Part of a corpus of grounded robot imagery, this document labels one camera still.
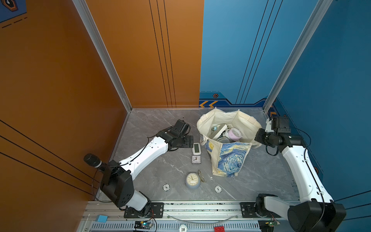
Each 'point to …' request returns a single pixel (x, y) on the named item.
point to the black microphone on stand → (94, 161)
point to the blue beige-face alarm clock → (192, 181)
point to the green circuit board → (142, 224)
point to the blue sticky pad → (102, 218)
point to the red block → (219, 229)
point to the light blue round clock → (215, 128)
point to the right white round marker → (218, 189)
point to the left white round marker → (166, 187)
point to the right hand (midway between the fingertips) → (257, 135)
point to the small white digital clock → (196, 149)
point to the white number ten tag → (182, 228)
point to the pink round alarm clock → (235, 134)
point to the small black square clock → (196, 159)
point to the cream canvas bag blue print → (227, 137)
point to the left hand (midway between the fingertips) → (188, 140)
